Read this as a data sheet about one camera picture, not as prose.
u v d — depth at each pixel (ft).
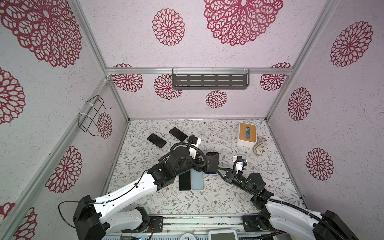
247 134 3.55
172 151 1.72
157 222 2.47
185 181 2.87
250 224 2.38
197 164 1.95
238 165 2.38
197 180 2.91
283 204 1.79
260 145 3.31
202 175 2.95
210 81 3.28
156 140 3.52
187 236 2.22
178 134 3.58
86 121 2.49
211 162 2.12
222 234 2.21
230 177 2.19
